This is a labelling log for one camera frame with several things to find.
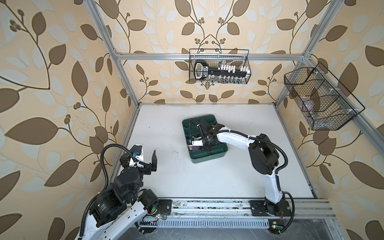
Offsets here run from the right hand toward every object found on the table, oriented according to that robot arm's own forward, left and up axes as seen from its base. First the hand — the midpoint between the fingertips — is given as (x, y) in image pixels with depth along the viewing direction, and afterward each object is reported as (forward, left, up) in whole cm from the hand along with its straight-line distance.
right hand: (202, 144), depth 94 cm
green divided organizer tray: (-2, +7, +18) cm, 19 cm away
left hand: (-17, +26, +24) cm, 39 cm away
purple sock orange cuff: (-4, +5, +3) cm, 8 cm away
